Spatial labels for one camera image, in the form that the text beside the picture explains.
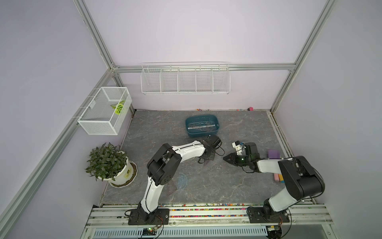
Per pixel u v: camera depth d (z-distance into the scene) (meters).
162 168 0.51
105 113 0.82
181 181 0.85
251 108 1.24
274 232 0.73
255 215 0.74
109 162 0.72
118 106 0.81
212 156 0.86
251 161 0.74
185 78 0.99
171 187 0.83
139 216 0.69
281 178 0.51
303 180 0.46
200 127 1.09
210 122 1.12
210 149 0.75
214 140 0.76
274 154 0.94
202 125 1.12
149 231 0.71
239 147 0.88
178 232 1.58
